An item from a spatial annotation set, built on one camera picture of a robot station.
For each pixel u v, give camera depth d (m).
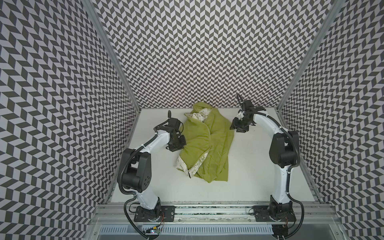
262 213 0.73
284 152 0.55
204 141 0.96
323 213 0.76
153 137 0.55
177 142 0.79
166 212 0.73
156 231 0.65
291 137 0.54
